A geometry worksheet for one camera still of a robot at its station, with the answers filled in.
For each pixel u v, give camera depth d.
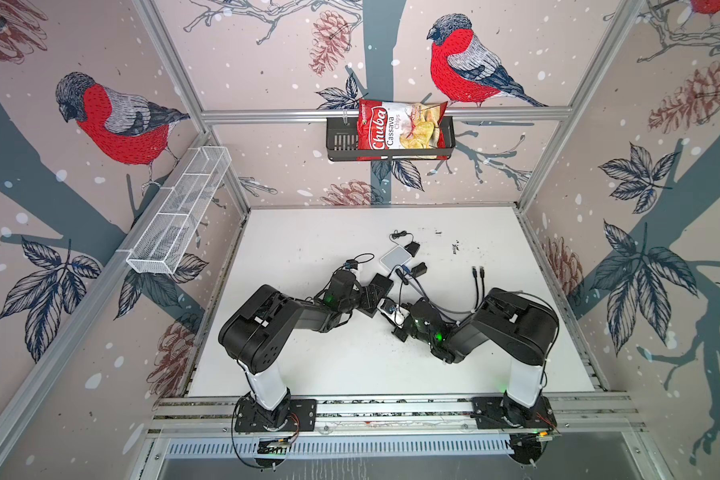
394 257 1.04
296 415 0.73
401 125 0.88
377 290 0.86
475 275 1.00
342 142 0.95
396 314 0.77
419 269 0.98
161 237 0.73
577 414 0.76
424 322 0.71
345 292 0.78
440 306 0.93
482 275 1.00
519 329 0.50
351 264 0.87
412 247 1.07
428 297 0.95
